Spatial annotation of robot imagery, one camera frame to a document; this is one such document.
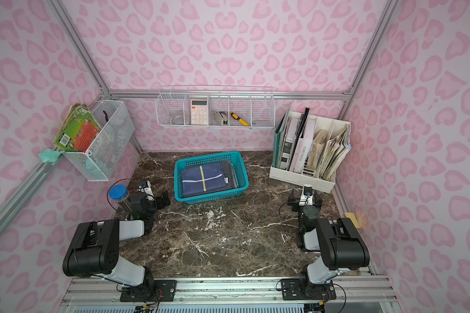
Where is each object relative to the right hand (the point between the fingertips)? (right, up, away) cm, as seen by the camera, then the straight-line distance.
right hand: (304, 188), depth 89 cm
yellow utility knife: (-30, +34, +9) cm, 46 cm away
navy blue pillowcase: (-48, +4, +10) cm, 49 cm away
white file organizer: (+11, +2, +8) cm, 14 cm away
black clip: (-91, +33, +1) cm, 97 cm away
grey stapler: (-40, +36, +11) cm, 54 cm away
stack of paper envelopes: (+12, +15, +5) cm, 20 cm away
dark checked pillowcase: (-35, +5, +10) cm, 37 cm away
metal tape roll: (-60, +33, +7) cm, 69 cm away
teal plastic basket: (-51, +14, +15) cm, 55 cm away
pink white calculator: (-49, +37, +6) cm, 62 cm away
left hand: (-70, -1, +5) cm, 70 cm away
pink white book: (0, +20, +2) cm, 20 cm away
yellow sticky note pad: (+25, -14, +7) cm, 30 cm away
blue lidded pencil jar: (-77, -1, -11) cm, 78 cm away
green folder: (-11, +23, 0) cm, 26 cm away
